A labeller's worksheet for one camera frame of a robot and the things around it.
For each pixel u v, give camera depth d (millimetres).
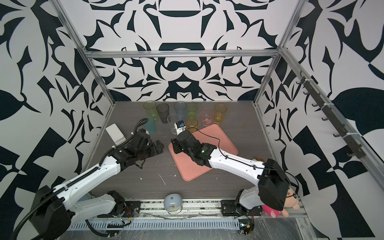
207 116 1073
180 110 1022
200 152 576
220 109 991
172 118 1108
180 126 668
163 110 997
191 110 1080
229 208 742
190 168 850
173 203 689
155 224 712
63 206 399
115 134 978
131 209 741
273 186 414
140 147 627
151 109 1035
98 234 688
